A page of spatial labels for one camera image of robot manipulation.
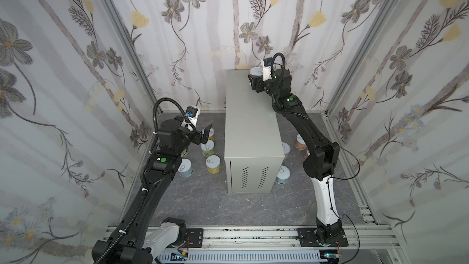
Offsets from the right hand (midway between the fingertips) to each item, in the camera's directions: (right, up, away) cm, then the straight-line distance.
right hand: (258, 65), depth 80 cm
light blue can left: (-35, -48, +8) cm, 60 cm away
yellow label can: (-21, -46, +10) cm, 52 cm away
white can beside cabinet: (+17, -39, +17) cm, 46 cm away
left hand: (-25, -23, -9) cm, 35 cm away
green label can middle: (-25, -39, +15) cm, 49 cm away
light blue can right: (+14, -50, +7) cm, 53 cm away
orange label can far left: (-24, -32, +21) cm, 45 cm away
